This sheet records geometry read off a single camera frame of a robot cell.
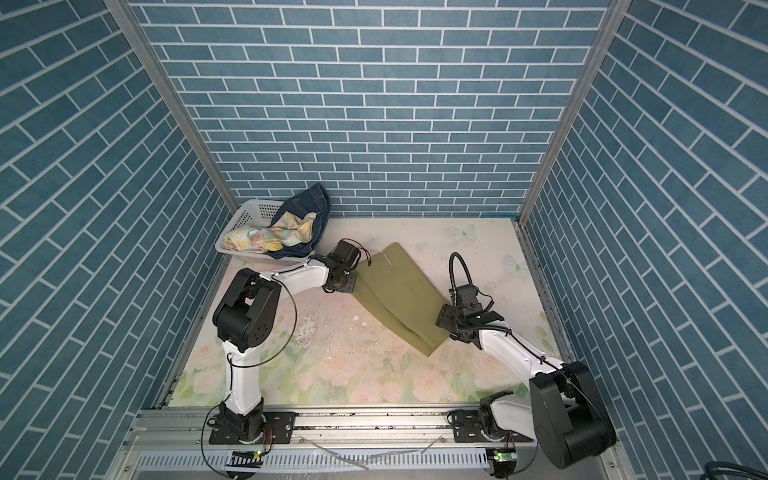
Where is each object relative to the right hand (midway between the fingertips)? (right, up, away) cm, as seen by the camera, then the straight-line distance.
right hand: (445, 316), depth 90 cm
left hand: (-32, +9, +12) cm, 36 cm away
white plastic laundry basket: (-69, +34, +25) cm, 81 cm away
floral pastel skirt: (-54, +27, +18) cm, 63 cm away
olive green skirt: (-16, +7, +10) cm, 20 cm away
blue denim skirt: (-46, +38, +19) cm, 62 cm away
